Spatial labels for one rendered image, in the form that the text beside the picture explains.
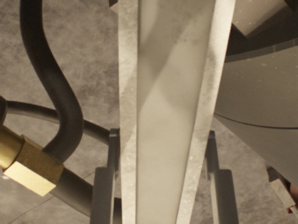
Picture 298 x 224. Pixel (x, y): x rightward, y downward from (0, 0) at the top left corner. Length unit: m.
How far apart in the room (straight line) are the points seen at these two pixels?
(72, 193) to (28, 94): 0.93
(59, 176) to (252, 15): 0.24
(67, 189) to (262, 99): 0.21
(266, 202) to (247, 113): 1.41
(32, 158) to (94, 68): 0.88
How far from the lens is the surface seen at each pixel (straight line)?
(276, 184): 1.60
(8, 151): 0.42
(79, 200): 0.45
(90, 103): 1.36
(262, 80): 0.31
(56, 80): 0.44
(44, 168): 0.43
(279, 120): 0.35
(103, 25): 1.22
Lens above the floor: 1.07
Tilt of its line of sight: 51 degrees down
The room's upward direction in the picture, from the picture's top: 175 degrees clockwise
